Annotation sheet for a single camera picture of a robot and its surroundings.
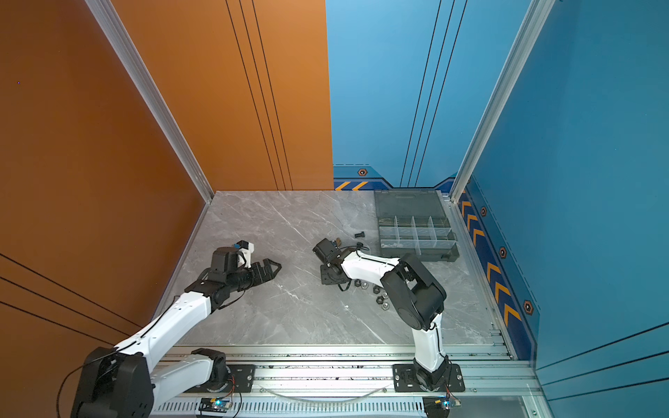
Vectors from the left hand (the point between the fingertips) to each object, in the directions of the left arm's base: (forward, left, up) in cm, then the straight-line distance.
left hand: (272, 267), depth 86 cm
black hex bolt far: (+21, -31, -9) cm, 38 cm away
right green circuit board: (-36, -50, -11) cm, 63 cm away
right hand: (+1, -18, -10) cm, 21 cm away
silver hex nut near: (-9, -38, -9) cm, 40 cm away
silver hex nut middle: (-2, -31, -9) cm, 33 cm away
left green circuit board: (-36, +10, -11) cm, 39 cm away
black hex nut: (-1, -29, -8) cm, 30 cm away
